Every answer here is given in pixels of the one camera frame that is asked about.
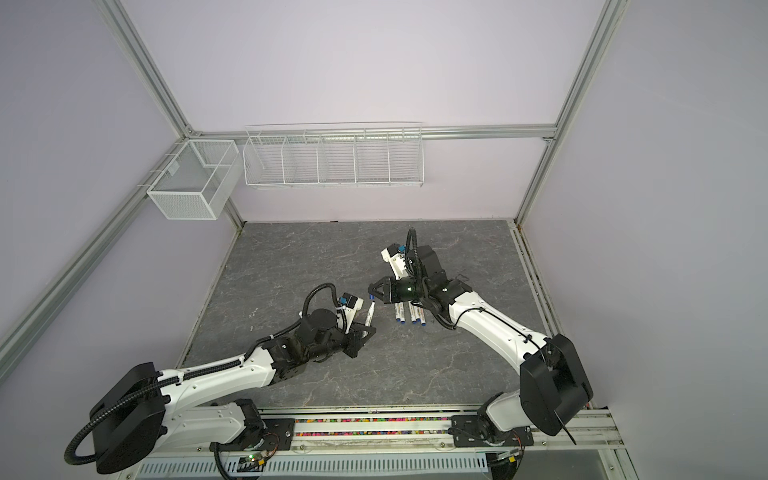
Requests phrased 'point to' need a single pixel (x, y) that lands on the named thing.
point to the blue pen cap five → (371, 296)
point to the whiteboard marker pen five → (369, 318)
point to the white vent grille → (457, 466)
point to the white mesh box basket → (197, 179)
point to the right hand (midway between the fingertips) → (370, 292)
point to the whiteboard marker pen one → (399, 312)
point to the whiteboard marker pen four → (422, 317)
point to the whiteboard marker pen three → (418, 315)
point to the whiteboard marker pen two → (415, 312)
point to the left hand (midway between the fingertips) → (373, 334)
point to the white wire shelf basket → (334, 155)
